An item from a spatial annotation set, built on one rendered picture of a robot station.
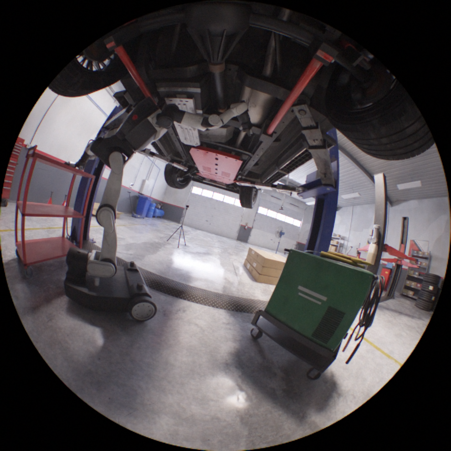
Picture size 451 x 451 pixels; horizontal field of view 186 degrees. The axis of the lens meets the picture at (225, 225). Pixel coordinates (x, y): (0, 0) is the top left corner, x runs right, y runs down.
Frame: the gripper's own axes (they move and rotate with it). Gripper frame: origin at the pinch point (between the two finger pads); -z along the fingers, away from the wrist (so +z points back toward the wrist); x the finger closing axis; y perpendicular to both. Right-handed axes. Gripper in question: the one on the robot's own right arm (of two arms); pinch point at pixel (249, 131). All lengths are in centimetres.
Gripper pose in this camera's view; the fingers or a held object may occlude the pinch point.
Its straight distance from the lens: 120.0
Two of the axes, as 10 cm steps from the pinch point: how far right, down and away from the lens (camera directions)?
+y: 7.9, 2.8, -5.5
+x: -4.6, 8.6, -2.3
